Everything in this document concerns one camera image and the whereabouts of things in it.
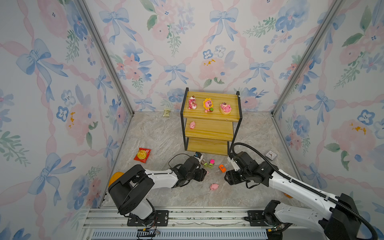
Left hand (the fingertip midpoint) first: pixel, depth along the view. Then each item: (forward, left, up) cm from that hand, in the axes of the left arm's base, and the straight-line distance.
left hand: (203, 170), depth 88 cm
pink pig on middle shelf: (+20, +7, +17) cm, 27 cm away
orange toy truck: (+2, -11, -1) cm, 11 cm away
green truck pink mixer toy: (+5, -5, 0) cm, 7 cm away
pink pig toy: (-9, -6, -1) cm, 11 cm away
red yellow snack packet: (+10, +38, 0) cm, 39 cm away
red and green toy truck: (+4, -1, 0) cm, 4 cm away
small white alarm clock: (+10, -43, 0) cm, 44 cm away
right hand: (-5, -13, +5) cm, 15 cm away
